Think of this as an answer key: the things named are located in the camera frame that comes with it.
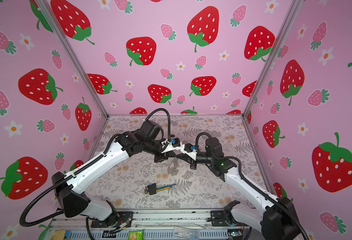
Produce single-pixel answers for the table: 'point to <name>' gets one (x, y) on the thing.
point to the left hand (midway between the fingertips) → (175, 153)
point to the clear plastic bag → (190, 233)
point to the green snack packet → (136, 235)
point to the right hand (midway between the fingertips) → (177, 155)
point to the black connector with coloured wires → (152, 189)
